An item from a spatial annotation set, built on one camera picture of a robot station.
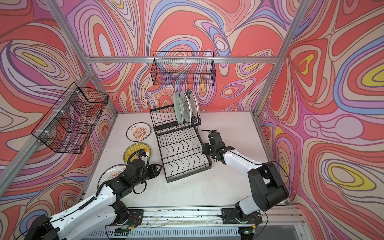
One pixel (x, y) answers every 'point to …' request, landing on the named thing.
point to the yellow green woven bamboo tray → (135, 147)
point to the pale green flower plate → (178, 108)
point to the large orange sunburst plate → (111, 172)
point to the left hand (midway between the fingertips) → (163, 166)
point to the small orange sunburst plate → (138, 131)
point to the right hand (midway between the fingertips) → (205, 150)
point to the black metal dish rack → (184, 148)
